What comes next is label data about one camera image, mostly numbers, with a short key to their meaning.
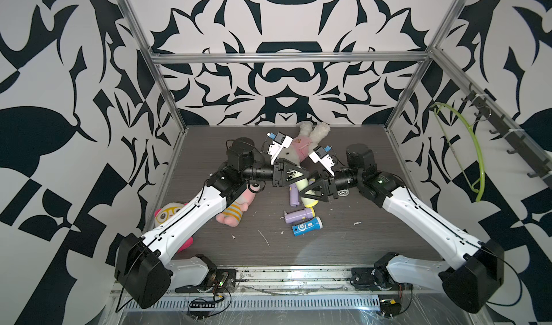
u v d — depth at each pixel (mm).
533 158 540
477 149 674
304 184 605
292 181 593
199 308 725
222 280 728
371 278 737
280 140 585
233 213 830
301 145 1019
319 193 587
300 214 869
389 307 714
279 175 567
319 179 582
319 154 603
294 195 294
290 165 611
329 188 577
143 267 382
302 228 830
